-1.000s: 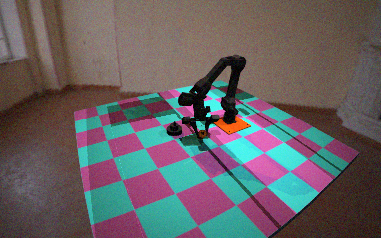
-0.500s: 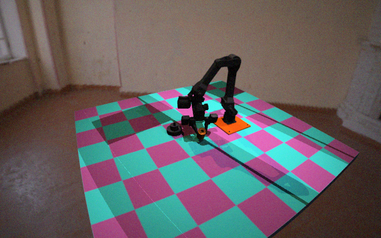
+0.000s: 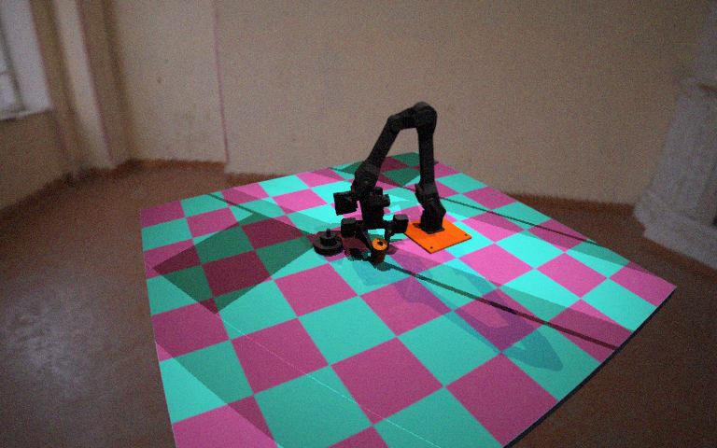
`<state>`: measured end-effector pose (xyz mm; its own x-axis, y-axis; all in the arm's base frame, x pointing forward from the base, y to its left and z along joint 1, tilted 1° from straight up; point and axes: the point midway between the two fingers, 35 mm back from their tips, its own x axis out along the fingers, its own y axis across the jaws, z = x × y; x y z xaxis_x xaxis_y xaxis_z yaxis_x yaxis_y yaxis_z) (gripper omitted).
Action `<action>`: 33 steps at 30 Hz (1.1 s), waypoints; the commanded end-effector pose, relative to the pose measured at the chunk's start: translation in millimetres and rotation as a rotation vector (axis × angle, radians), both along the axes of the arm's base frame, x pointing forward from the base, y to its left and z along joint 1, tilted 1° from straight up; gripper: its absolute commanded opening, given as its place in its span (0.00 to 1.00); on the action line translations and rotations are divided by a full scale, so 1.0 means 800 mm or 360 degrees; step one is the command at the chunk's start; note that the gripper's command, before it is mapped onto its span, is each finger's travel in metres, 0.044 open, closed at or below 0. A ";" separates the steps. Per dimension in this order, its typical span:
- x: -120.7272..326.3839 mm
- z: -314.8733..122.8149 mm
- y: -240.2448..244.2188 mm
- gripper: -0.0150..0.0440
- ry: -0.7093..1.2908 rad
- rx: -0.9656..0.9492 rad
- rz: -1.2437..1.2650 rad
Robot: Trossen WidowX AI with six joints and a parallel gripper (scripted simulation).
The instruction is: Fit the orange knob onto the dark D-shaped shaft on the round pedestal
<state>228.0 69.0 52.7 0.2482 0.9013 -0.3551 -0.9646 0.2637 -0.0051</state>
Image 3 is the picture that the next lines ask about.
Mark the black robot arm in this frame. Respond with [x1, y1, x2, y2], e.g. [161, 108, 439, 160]
[333, 102, 446, 234]

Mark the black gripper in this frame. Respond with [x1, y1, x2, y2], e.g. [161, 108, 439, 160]
[341, 212, 409, 252]

